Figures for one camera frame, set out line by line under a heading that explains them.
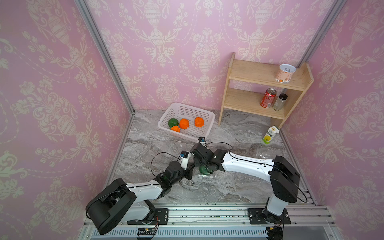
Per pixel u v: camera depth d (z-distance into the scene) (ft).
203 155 2.06
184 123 3.47
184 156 2.44
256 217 2.39
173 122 3.48
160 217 2.46
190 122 3.67
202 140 2.49
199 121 3.48
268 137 3.19
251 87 3.52
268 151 3.24
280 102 2.82
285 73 2.34
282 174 1.60
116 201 1.54
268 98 2.86
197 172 2.79
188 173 2.49
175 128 3.37
